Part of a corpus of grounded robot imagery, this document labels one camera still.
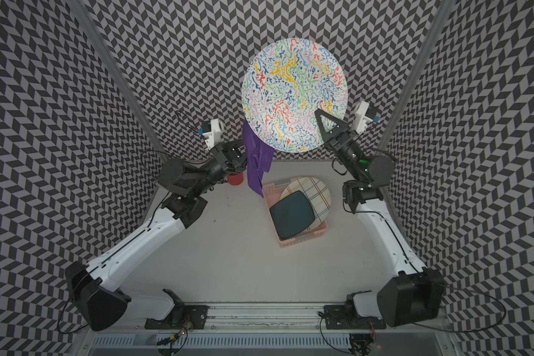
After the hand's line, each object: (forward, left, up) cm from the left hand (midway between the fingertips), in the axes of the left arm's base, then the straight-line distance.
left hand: (260, 144), depth 51 cm
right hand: (+7, -13, +3) cm, 14 cm away
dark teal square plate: (+8, -10, -44) cm, 46 cm away
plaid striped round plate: (+19, -20, -44) cm, 52 cm away
